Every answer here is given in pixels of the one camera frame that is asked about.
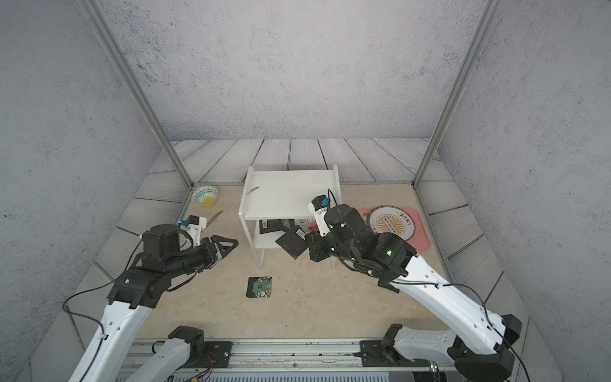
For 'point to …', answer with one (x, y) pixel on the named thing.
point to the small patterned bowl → (204, 195)
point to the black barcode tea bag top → (294, 242)
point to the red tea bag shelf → (313, 226)
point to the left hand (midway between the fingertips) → (237, 246)
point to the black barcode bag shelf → (266, 226)
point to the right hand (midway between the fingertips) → (306, 239)
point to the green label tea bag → (259, 286)
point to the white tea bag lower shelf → (303, 223)
